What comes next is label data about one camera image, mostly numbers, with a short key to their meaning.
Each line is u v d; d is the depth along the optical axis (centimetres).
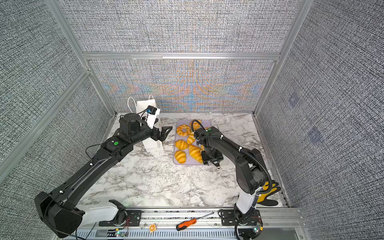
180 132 104
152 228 70
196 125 83
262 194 52
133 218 74
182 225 70
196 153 92
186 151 97
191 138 101
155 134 63
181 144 97
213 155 74
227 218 73
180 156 92
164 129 63
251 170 49
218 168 72
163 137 65
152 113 60
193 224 72
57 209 37
